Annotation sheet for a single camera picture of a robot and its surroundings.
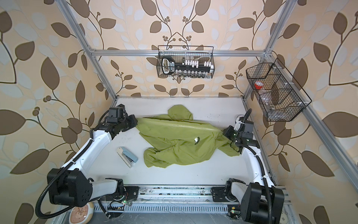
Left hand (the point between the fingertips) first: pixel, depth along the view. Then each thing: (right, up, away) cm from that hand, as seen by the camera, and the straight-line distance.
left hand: (137, 118), depth 83 cm
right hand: (+54, -8, +1) cm, 54 cm away
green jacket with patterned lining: (+24, -13, +6) cm, 28 cm away
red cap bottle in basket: (+72, +20, -3) cm, 75 cm away
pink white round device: (-21, -46, -17) cm, 53 cm away
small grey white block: (-6, -24, +2) cm, 25 cm away
